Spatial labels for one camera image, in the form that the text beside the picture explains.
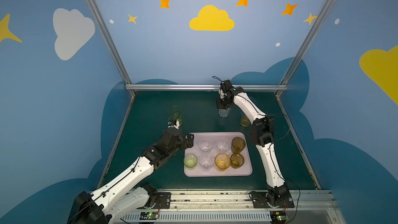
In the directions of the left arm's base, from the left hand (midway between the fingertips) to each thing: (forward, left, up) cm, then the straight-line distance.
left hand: (190, 136), depth 80 cm
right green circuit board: (-32, -43, -15) cm, 56 cm away
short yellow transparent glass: (-7, -18, -15) cm, 24 cm away
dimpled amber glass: (-7, -26, -14) cm, 30 cm away
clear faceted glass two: (0, -8, -11) cm, 14 cm away
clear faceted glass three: (+2, -19, -14) cm, 24 cm away
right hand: (+29, -18, -8) cm, 35 cm away
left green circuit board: (-33, +18, -15) cm, 41 cm away
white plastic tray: (-12, -31, -16) cm, 36 cm away
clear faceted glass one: (-7, -9, -16) cm, 20 cm away
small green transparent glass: (-8, 0, -14) cm, 16 cm away
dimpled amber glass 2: (+1, -27, -9) cm, 28 cm away
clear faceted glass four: (+28, -22, -15) cm, 39 cm away
